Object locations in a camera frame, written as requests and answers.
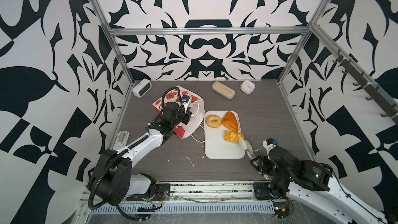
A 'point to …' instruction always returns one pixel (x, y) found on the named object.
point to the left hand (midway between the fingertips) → (189, 104)
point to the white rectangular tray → (215, 146)
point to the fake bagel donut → (213, 124)
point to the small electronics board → (281, 209)
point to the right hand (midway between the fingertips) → (251, 164)
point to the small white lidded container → (247, 86)
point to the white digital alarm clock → (143, 87)
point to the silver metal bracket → (121, 139)
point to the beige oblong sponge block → (223, 90)
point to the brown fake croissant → (229, 121)
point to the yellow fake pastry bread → (232, 137)
